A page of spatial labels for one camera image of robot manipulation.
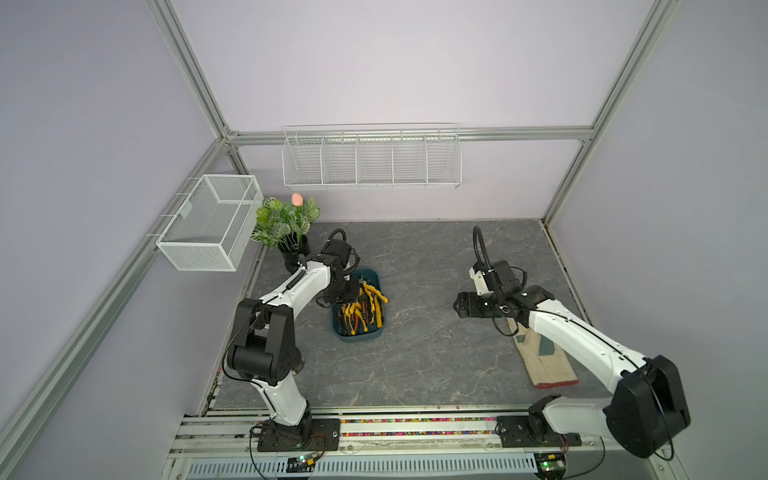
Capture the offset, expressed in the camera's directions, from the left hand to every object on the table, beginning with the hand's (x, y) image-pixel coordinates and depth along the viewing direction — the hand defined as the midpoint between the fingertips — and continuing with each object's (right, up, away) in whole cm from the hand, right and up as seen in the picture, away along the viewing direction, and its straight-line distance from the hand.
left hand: (352, 300), depth 90 cm
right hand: (+33, 0, -5) cm, 34 cm away
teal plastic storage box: (+4, -4, +1) cm, 6 cm away
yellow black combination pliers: (+1, -2, +1) cm, 3 cm away
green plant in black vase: (-19, +23, -3) cm, 30 cm away
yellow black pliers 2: (-1, -6, -2) cm, 6 cm away
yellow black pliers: (+7, 0, +2) cm, 8 cm away
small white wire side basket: (-39, +21, -7) cm, 45 cm away
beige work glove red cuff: (+56, -17, -6) cm, 59 cm away
